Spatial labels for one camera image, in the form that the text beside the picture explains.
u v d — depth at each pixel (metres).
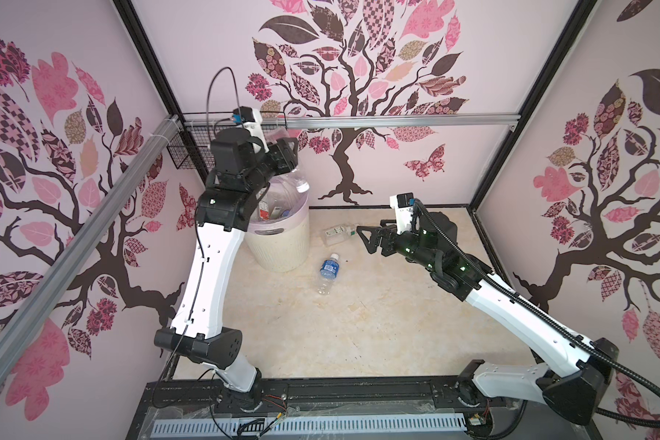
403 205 0.58
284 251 0.88
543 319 0.43
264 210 0.90
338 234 1.03
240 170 0.44
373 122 0.92
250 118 0.52
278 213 0.94
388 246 0.60
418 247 0.54
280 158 0.54
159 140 0.80
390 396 0.75
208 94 0.83
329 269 0.95
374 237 0.59
